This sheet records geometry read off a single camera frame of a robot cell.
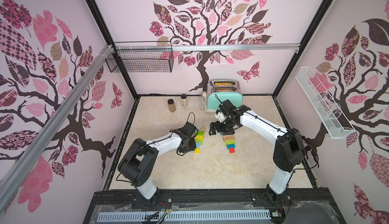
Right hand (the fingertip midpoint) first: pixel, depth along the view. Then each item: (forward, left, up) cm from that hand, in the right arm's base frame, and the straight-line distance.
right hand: (216, 135), depth 85 cm
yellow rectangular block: (+5, +10, -11) cm, 16 cm away
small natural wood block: (+11, +7, -10) cm, 16 cm away
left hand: (-5, +15, -11) cm, 19 cm away
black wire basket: (+66, +56, +8) cm, 87 cm away
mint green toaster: (+31, -5, +6) cm, 32 cm away
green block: (+7, +9, -10) cm, 15 cm away
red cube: (-5, -10, -10) cm, 15 cm away
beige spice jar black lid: (+32, +21, -4) cm, 38 cm away
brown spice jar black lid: (+26, +29, -3) cm, 39 cm away
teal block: (-2, -10, -11) cm, 15 cm away
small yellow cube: (-5, +11, -10) cm, 16 cm away
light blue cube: (-2, +11, -9) cm, 14 cm away
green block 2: (+1, +9, -9) cm, 13 cm away
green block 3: (+1, -10, -11) cm, 15 cm away
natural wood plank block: (+4, -9, -11) cm, 15 cm away
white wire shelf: (-6, -51, +20) cm, 55 cm away
